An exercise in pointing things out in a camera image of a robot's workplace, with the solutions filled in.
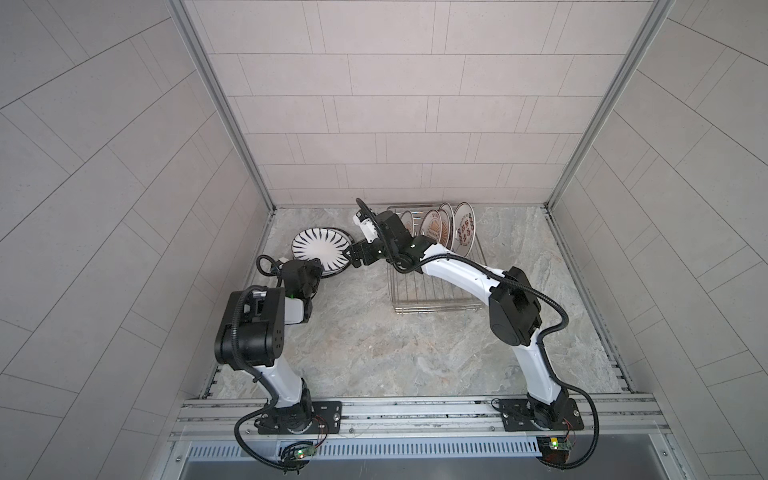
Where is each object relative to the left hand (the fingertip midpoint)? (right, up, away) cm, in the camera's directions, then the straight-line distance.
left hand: (327, 251), depth 95 cm
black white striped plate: (-2, +2, +4) cm, 5 cm away
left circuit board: (+2, -42, -31) cm, 52 cm away
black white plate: (+45, +8, +2) cm, 46 cm away
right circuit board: (+59, -44, -27) cm, 78 cm away
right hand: (+9, +1, -10) cm, 14 cm away
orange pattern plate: (+34, +8, +4) cm, 35 cm away
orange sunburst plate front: (+26, +10, +4) cm, 28 cm away
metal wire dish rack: (+32, -13, -4) cm, 35 cm away
